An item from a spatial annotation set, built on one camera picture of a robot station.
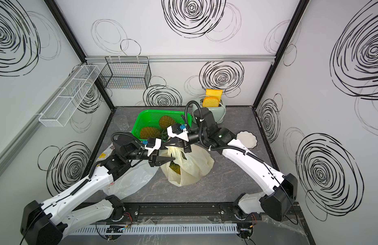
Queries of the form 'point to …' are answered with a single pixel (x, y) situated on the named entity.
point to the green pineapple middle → (165, 121)
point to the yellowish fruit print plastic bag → (193, 165)
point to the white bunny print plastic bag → (133, 180)
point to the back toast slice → (215, 93)
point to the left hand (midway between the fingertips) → (174, 153)
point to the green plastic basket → (150, 118)
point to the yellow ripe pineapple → (175, 167)
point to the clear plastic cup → (121, 120)
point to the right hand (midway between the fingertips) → (165, 143)
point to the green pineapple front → (147, 132)
